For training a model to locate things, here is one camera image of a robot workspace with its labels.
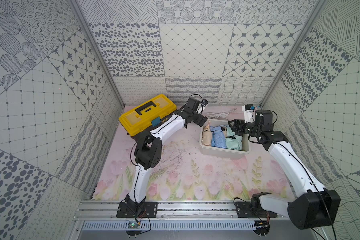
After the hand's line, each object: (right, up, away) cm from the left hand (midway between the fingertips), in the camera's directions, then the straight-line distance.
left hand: (199, 111), depth 94 cm
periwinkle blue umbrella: (+11, -16, -7) cm, 21 cm away
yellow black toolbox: (-37, -7, -5) cm, 38 cm away
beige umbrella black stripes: (+4, -15, -4) cm, 16 cm away
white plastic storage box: (+6, -23, -13) cm, 27 cm away
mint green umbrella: (+19, -18, -8) cm, 28 cm away
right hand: (+18, -8, -14) cm, 24 cm away
